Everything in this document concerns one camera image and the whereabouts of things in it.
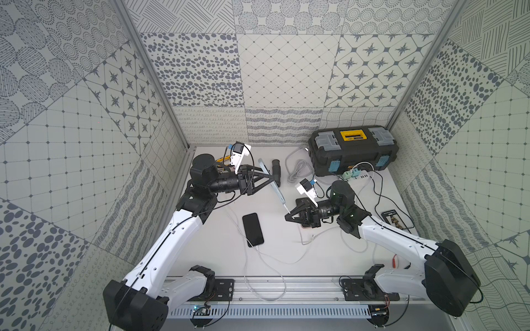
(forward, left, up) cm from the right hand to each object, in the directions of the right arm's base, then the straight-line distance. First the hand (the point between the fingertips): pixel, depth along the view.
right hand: (287, 220), depth 67 cm
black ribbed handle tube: (+37, +4, -21) cm, 43 cm away
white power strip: (+34, -42, -21) cm, 58 cm away
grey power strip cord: (+39, -9, -21) cm, 45 cm away
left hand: (+9, +7, +15) cm, 19 cm away
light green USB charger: (+32, -31, -17) cm, 48 cm away
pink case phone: (+7, -11, -23) cm, 26 cm away
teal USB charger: (+34, -36, -17) cm, 52 cm away
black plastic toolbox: (+38, -24, -6) cm, 45 cm away
